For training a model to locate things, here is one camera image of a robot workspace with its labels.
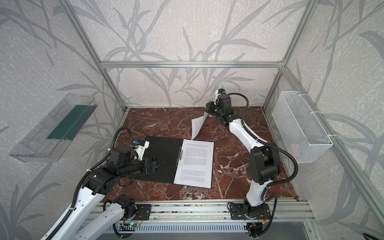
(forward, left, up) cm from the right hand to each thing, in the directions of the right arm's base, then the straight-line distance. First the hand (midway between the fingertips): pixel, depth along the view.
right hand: (206, 100), depth 88 cm
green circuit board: (-59, +37, -26) cm, 74 cm away
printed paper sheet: (-31, +7, -27) cm, 42 cm away
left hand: (-34, +23, -5) cm, 41 cm away
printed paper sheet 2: (+1, +6, -25) cm, 26 cm away
